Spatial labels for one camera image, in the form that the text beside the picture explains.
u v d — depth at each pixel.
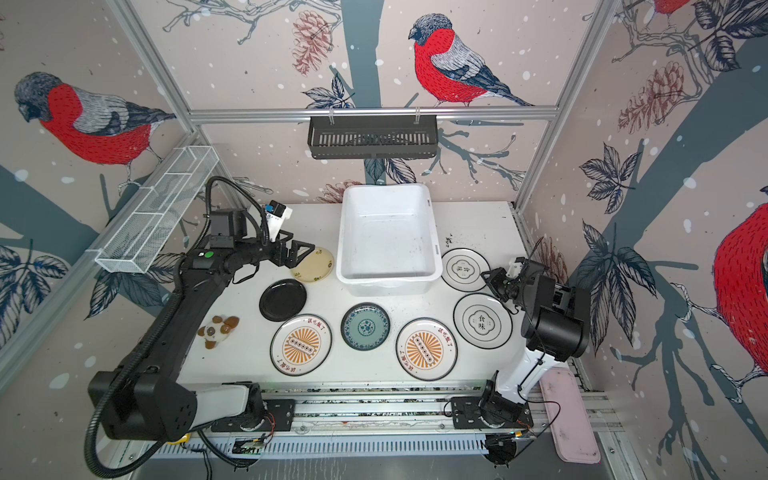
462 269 1.01
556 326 0.49
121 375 0.38
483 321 0.90
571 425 0.70
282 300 0.93
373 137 1.07
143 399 0.38
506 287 0.85
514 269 0.90
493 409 0.68
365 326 0.89
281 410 0.75
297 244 0.68
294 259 0.69
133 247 0.71
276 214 0.67
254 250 0.65
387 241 1.10
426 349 0.84
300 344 0.85
